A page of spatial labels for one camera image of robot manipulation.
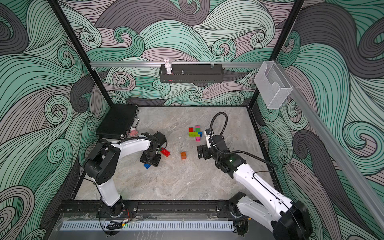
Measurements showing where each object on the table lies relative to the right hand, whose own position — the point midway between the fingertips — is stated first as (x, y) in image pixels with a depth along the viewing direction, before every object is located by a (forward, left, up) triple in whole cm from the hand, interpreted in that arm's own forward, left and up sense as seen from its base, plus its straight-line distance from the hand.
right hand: (204, 145), depth 79 cm
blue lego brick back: (-6, +33, -12) cm, 36 cm away
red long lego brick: (+3, +23, -14) cm, 27 cm away
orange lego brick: (+1, +12, -13) cm, 18 cm away
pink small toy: (+18, +47, -13) cm, 52 cm away
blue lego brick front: (+17, 0, -13) cm, 22 cm away
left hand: (-3, +31, -14) cm, 34 cm away
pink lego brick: (+14, +2, -15) cm, 21 cm away
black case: (+26, +60, -9) cm, 66 cm away
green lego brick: (+23, +2, -17) cm, 28 cm away
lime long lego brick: (+17, +5, -14) cm, 22 cm away
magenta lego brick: (+25, +2, -15) cm, 29 cm away
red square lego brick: (+21, +7, -14) cm, 26 cm away
